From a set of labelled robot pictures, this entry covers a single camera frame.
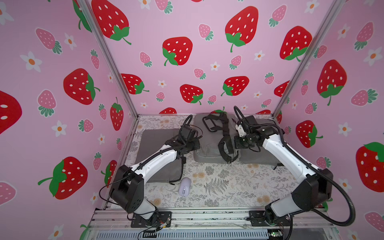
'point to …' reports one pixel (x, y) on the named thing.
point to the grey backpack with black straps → (216, 134)
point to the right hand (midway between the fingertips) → (232, 144)
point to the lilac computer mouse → (185, 186)
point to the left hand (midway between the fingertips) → (199, 143)
